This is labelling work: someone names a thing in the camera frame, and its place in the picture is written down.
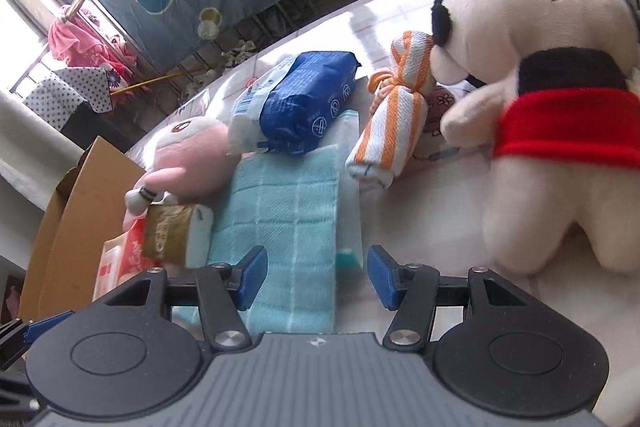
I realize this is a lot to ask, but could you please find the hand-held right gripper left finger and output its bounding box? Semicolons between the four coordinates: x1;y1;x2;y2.
92;245;268;353

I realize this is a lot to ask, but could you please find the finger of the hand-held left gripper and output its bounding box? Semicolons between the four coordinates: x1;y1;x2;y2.
0;311;75;370

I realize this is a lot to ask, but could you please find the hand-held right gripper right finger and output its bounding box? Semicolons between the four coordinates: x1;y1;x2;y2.
367;245;551;350

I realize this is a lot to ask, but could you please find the teal checked towel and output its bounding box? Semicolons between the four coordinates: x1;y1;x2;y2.
172;144;341;333

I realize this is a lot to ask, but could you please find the gold tissue pack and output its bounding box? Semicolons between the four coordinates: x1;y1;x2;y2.
141;203;214;267

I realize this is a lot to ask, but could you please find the brown cardboard box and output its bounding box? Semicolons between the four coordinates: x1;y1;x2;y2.
19;136;146;320

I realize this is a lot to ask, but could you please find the blue white wipes pack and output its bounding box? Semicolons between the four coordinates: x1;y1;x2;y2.
229;51;362;155

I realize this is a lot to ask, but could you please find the cream doll plush red shirt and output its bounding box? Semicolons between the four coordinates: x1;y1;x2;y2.
430;0;640;275

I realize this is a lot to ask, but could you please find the white teal cotton swab bag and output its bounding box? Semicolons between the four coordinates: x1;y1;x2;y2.
332;109;363;270

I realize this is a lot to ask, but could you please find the pink wet wipes pack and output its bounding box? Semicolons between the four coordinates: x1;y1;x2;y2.
93;217;163;300

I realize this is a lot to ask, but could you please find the pink plush toy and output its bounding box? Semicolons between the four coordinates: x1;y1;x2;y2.
125;116;241;215

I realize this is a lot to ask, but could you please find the orange striped rolled towel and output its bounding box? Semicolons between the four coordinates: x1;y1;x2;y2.
346;29;438;190

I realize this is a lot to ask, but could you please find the white curtain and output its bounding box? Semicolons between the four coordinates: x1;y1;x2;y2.
0;89;96;212

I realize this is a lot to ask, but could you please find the yellow stick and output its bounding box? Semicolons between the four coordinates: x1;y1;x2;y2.
110;71;193;96

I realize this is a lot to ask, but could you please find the white polka dot cloth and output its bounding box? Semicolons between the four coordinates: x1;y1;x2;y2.
23;68;117;130

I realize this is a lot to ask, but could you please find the pink hanging clothing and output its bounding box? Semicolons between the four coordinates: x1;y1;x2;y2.
47;7;138;80

